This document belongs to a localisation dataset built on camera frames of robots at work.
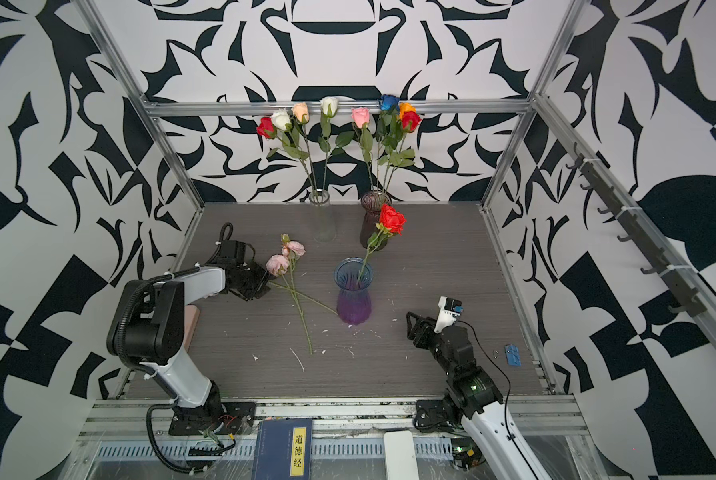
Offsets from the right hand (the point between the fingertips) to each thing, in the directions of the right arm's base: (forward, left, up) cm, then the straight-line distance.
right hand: (417, 316), depth 82 cm
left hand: (+17, +42, -4) cm, 46 cm away
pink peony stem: (+19, +42, -3) cm, 46 cm away
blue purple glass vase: (+8, +17, +8) cm, 21 cm away
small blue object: (-8, -26, -8) cm, 29 cm away
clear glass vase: (+35, +28, -4) cm, 45 cm away
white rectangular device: (-31, +7, -2) cm, 31 cm away
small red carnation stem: (+14, +7, +22) cm, 28 cm away
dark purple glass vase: (+34, +11, +9) cm, 37 cm away
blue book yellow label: (-29, +34, -8) cm, 45 cm away
